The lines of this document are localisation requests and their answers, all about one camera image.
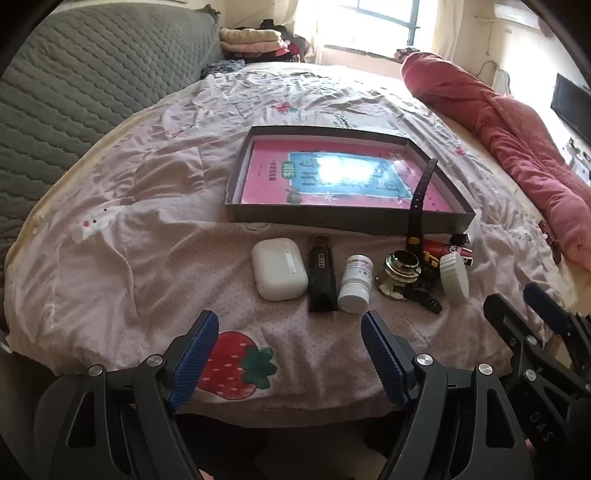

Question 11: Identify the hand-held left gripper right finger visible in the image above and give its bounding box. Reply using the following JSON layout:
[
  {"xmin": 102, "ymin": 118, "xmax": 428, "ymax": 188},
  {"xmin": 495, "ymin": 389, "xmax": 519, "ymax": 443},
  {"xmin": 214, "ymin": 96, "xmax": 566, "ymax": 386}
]
[{"xmin": 361, "ymin": 310, "xmax": 522, "ymax": 480}]

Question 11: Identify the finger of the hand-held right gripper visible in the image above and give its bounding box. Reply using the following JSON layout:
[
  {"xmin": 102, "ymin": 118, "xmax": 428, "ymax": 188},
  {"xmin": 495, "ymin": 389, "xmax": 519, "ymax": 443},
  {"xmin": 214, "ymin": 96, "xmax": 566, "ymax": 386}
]
[
  {"xmin": 483, "ymin": 293, "xmax": 555, "ymax": 384},
  {"xmin": 523, "ymin": 283, "xmax": 591, "ymax": 370}
]

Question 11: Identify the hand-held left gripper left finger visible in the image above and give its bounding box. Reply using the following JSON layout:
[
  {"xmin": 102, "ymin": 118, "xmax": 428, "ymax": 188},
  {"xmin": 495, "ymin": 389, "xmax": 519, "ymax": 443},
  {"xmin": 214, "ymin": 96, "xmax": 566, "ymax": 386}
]
[{"xmin": 62, "ymin": 310, "xmax": 220, "ymax": 480}]

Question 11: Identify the white round jar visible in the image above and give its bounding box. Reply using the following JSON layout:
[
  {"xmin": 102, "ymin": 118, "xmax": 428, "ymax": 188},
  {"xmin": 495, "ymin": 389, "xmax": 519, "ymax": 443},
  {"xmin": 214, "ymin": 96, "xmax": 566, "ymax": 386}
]
[{"xmin": 438, "ymin": 254, "xmax": 470, "ymax": 303}]

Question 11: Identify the black hair clip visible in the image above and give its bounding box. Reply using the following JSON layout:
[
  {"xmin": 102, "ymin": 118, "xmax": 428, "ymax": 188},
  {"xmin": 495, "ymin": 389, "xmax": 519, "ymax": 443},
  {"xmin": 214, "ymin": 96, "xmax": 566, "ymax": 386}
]
[{"xmin": 406, "ymin": 286, "xmax": 443, "ymax": 315}]

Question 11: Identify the white pill bottle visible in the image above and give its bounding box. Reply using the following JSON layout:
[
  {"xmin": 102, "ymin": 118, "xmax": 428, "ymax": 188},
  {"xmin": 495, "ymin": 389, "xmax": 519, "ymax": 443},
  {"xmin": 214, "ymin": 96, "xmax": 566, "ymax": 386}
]
[{"xmin": 337, "ymin": 255, "xmax": 376, "ymax": 313}]

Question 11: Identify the silver metal lamp socket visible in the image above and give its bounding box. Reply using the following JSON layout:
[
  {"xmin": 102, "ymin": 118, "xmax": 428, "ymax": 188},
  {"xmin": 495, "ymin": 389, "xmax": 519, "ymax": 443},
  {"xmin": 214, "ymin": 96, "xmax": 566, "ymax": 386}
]
[{"xmin": 378, "ymin": 249, "xmax": 423, "ymax": 301}]

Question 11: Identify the black lighter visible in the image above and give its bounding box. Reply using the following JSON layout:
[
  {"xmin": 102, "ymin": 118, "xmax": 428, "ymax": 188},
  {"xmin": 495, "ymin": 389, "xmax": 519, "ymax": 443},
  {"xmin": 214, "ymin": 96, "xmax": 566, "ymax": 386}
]
[{"xmin": 308, "ymin": 235, "xmax": 338, "ymax": 313}]

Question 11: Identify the white earbuds case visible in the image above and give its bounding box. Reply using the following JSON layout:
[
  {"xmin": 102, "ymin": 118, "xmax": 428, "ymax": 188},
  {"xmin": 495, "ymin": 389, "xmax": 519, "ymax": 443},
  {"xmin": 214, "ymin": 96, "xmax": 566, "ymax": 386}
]
[{"xmin": 252, "ymin": 237, "xmax": 309, "ymax": 302}]

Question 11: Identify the grey shallow cardboard box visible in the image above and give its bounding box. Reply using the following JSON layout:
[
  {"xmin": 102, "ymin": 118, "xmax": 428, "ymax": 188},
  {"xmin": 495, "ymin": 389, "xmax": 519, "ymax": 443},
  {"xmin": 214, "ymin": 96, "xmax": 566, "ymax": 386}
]
[{"xmin": 225, "ymin": 126, "xmax": 476, "ymax": 237}]

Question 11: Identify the black yellow wrist watch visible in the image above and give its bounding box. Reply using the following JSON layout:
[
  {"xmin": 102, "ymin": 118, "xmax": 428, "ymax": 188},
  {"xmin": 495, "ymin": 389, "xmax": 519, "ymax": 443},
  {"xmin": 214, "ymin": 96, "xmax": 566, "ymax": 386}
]
[{"xmin": 404, "ymin": 158, "xmax": 439, "ymax": 289}]

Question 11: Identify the dark small object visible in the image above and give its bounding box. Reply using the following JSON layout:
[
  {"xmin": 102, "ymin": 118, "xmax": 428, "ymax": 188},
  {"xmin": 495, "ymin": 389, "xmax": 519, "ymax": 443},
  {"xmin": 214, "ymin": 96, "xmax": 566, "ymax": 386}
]
[{"xmin": 538, "ymin": 219, "xmax": 563, "ymax": 265}]

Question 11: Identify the small shelf clutter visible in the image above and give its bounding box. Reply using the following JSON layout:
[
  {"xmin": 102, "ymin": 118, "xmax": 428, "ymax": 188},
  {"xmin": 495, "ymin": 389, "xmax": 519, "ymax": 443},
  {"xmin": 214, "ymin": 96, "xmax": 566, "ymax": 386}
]
[{"xmin": 567, "ymin": 137, "xmax": 591, "ymax": 178}]

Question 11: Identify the pink printed bed sheet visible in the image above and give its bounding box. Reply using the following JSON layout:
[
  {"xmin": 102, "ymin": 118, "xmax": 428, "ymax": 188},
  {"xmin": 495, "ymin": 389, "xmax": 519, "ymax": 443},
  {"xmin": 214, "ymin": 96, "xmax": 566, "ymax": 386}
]
[{"xmin": 0, "ymin": 62, "xmax": 591, "ymax": 425}]

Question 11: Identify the red quilt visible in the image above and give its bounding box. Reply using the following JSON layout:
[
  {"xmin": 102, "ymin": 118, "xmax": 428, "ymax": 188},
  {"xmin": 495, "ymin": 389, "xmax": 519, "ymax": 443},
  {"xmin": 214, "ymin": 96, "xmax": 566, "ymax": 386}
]
[{"xmin": 399, "ymin": 51, "xmax": 591, "ymax": 271}]

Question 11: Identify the pink book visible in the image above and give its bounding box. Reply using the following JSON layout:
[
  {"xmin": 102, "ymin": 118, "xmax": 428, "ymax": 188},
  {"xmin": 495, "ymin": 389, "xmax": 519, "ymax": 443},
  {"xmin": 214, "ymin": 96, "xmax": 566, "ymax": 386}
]
[{"xmin": 240, "ymin": 138, "xmax": 455, "ymax": 215}]

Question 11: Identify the black television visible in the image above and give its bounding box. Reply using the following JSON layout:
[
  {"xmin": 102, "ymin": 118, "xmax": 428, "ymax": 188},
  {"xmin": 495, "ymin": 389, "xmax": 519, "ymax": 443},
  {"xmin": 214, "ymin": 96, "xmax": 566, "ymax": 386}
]
[{"xmin": 550, "ymin": 73, "xmax": 591, "ymax": 139}]

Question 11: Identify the blue floral cloth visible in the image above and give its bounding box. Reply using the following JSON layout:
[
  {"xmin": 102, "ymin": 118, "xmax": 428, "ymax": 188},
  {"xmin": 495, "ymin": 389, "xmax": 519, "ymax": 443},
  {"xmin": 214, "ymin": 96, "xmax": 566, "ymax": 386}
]
[{"xmin": 202, "ymin": 60, "xmax": 246, "ymax": 78}]

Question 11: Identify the white air conditioner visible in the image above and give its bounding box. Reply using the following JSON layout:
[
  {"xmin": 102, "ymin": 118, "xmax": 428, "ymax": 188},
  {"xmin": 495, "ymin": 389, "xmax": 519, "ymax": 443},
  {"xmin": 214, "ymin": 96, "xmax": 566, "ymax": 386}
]
[{"xmin": 492, "ymin": 2, "xmax": 542, "ymax": 31}]

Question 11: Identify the cream curtain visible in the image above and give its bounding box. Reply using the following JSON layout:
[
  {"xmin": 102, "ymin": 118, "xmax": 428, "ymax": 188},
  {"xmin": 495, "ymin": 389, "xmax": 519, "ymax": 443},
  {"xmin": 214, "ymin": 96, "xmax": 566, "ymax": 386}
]
[
  {"xmin": 431, "ymin": 0, "xmax": 467, "ymax": 61},
  {"xmin": 286, "ymin": 0, "xmax": 333, "ymax": 63}
]

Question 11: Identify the grey quilted headboard cover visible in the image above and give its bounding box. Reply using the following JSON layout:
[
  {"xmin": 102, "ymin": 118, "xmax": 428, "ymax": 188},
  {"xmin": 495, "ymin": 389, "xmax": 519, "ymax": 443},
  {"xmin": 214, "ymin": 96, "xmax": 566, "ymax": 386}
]
[{"xmin": 0, "ymin": 2, "xmax": 222, "ymax": 259}]

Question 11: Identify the cream folded blanket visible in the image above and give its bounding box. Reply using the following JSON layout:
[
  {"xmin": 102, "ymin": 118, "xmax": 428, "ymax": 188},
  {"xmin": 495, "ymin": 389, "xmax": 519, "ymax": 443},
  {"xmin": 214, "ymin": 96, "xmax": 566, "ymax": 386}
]
[{"xmin": 219, "ymin": 28, "xmax": 282, "ymax": 56}]

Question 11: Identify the pile of dark clothes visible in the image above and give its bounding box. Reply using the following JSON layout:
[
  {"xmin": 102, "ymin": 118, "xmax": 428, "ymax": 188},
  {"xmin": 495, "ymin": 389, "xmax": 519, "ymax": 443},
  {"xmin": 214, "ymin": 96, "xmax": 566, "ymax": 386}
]
[{"xmin": 240, "ymin": 18, "xmax": 319, "ymax": 65}]

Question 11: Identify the window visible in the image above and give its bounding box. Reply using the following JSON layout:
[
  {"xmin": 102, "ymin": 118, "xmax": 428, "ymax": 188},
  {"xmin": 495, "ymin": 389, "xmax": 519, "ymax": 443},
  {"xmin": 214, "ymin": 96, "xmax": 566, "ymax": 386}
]
[{"xmin": 318, "ymin": 0, "xmax": 439, "ymax": 56}]

